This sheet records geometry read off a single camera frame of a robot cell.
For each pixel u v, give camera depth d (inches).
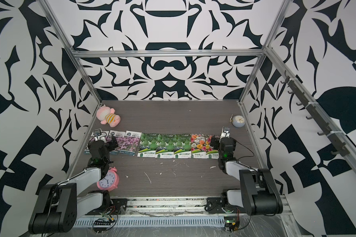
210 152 36.1
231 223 28.0
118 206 28.9
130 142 38.0
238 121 40.6
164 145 37.8
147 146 37.8
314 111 21.8
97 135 29.2
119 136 39.0
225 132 31.0
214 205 29.2
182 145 37.8
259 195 16.8
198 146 37.8
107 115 40.5
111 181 31.4
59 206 16.5
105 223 28.6
